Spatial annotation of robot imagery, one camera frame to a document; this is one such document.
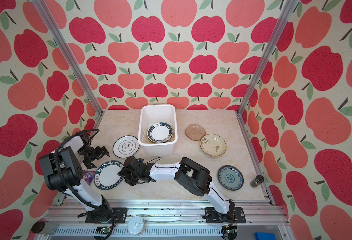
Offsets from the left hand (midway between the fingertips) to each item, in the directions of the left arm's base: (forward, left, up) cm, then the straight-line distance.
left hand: (105, 159), depth 92 cm
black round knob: (-35, +16, +7) cm, 39 cm away
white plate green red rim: (+20, -33, +1) cm, 39 cm away
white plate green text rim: (-10, -3, -2) cm, 11 cm away
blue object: (-39, -85, -1) cm, 94 cm away
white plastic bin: (+30, -27, +9) cm, 42 cm away
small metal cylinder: (-17, -87, +7) cm, 89 cm away
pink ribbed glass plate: (+23, -58, -2) cm, 63 cm away
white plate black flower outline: (+11, -10, -3) cm, 15 cm away
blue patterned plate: (-12, -76, -2) cm, 77 cm away
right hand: (-12, -13, +4) cm, 18 cm away
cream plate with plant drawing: (+11, -70, -2) cm, 71 cm away
